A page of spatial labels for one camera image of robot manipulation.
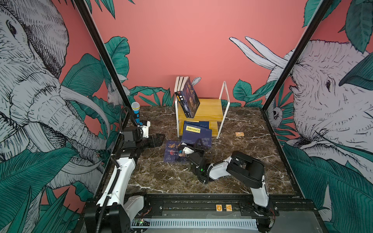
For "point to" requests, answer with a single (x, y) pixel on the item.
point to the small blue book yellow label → (191, 133)
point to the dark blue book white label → (205, 124)
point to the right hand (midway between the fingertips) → (200, 138)
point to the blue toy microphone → (135, 107)
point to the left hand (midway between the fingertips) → (158, 134)
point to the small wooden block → (239, 134)
